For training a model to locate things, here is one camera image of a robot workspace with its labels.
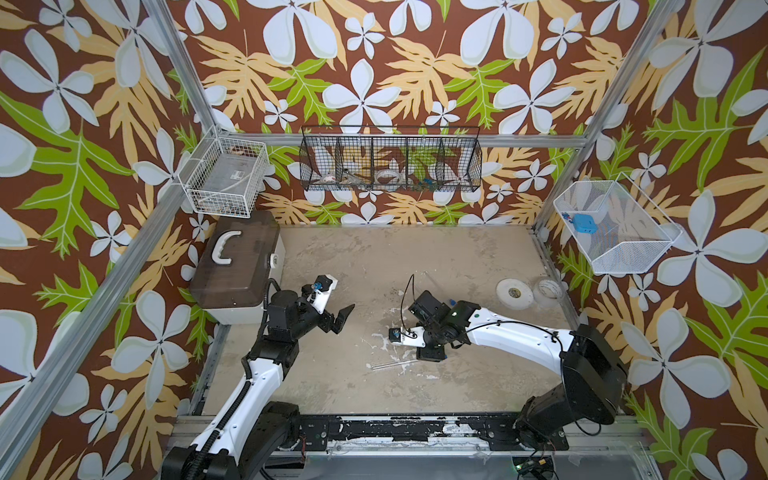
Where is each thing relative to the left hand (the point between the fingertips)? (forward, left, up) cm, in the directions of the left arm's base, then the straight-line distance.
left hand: (338, 291), depth 80 cm
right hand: (-9, -22, -13) cm, 27 cm away
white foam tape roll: (+10, -58, -18) cm, 61 cm away
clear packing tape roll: (+11, -69, -18) cm, 72 cm away
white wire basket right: (+10, -77, +13) cm, 79 cm away
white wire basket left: (+30, +34, +16) cm, 48 cm away
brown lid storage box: (+14, +33, -2) cm, 35 cm away
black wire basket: (+44, -14, +13) cm, 48 cm away
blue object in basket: (+19, -71, +8) cm, 74 cm away
